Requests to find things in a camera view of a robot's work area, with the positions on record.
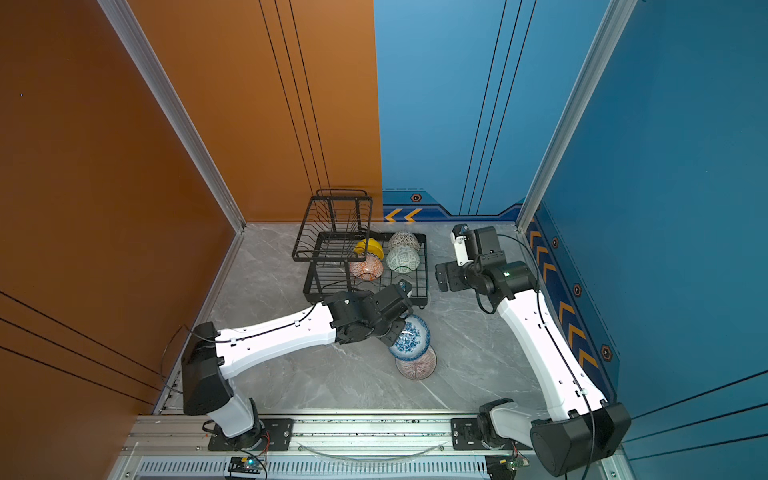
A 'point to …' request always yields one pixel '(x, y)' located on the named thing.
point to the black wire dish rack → (333, 237)
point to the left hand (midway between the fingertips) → (398, 321)
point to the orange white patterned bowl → (369, 269)
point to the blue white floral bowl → (412, 340)
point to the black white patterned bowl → (403, 238)
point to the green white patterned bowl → (403, 259)
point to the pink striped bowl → (418, 368)
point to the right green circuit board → (514, 463)
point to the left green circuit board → (243, 464)
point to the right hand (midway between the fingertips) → (453, 269)
